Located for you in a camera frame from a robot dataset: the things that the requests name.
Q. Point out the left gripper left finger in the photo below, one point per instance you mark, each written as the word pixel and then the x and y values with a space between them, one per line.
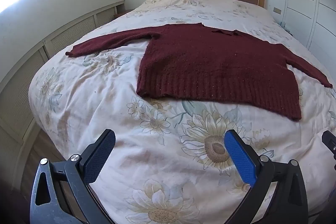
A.
pixel 48 200

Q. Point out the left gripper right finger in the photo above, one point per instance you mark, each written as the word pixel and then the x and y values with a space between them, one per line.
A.
pixel 289 201

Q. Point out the dark red knit sweater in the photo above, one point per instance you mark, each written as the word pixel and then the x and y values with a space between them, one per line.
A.
pixel 200 63

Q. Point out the louvered radiator cover cabinet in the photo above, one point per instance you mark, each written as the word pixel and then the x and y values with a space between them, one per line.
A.
pixel 18 127

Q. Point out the floral white duvet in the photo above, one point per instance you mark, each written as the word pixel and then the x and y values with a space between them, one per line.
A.
pixel 169 164

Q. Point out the white wardrobe doors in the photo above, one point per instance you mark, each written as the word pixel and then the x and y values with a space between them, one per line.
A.
pixel 312 23

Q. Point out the right wall switch plate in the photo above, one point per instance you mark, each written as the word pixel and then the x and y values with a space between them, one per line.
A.
pixel 277 11

